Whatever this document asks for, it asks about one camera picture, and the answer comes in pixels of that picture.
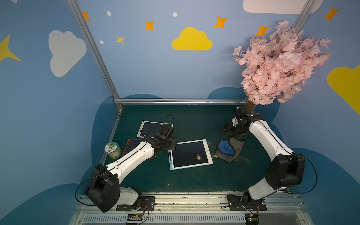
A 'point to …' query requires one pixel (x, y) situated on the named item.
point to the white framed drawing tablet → (150, 128)
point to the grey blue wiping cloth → (228, 150)
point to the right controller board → (252, 219)
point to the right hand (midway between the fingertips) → (228, 134)
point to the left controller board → (134, 218)
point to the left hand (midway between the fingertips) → (173, 142)
